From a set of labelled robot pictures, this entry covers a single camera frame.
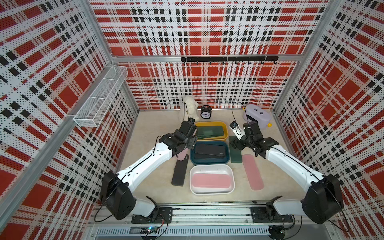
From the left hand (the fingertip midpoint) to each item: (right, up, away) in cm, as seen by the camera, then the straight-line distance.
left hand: (188, 136), depth 82 cm
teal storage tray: (+20, -15, +8) cm, 26 cm away
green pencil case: (+13, +2, +23) cm, 27 cm away
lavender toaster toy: (+52, +13, +23) cm, 58 cm away
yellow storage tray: (+17, +7, +30) cm, 35 cm away
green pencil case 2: (+9, -1, +20) cm, 22 cm away
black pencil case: (-5, -21, +5) cm, 22 cm away
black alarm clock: (+11, +16, +30) cm, 35 cm away
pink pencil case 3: (+13, -24, -2) cm, 28 cm away
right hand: (+30, 0, +3) cm, 30 cm away
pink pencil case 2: (+39, -23, +6) cm, 46 cm away
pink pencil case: (-3, -10, 0) cm, 10 cm away
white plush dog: (-1, +17, +17) cm, 24 cm away
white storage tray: (+14, -20, +7) cm, 25 cm away
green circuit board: (-17, -43, -12) cm, 48 cm away
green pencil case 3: (+30, -12, +12) cm, 35 cm away
